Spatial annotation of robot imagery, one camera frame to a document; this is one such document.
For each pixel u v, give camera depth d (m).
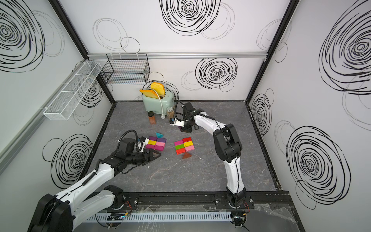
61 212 0.39
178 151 0.91
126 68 0.96
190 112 0.73
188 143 0.94
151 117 1.01
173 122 0.84
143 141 0.77
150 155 0.72
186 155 0.89
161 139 0.98
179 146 0.94
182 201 0.75
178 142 0.94
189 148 0.92
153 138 0.96
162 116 1.06
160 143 0.95
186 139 0.96
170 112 1.02
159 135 0.97
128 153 0.66
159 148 0.93
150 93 0.94
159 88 1.02
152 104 1.03
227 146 0.54
